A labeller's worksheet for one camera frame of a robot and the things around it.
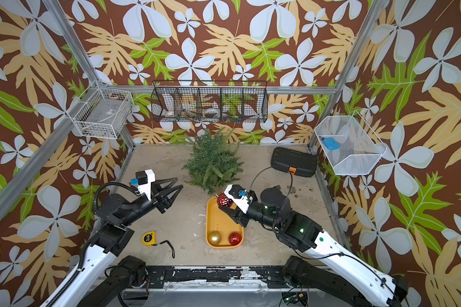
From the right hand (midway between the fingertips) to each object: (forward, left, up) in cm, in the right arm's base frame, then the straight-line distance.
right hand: (224, 198), depth 62 cm
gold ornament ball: (-4, +5, -26) cm, 27 cm away
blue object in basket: (+30, -47, -4) cm, 56 cm away
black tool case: (+37, -38, -25) cm, 59 cm away
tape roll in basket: (+53, +7, -4) cm, 53 cm away
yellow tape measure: (-4, +33, -28) cm, 44 cm away
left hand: (+5, +15, +3) cm, 16 cm away
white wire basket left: (+43, +57, +4) cm, 71 cm away
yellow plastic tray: (+6, +4, -31) cm, 32 cm away
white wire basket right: (+23, -56, -1) cm, 60 cm away
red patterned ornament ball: (-2, 0, +2) cm, 3 cm away
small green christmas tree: (+19, +4, -4) cm, 20 cm away
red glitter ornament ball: (-5, -4, -25) cm, 26 cm away
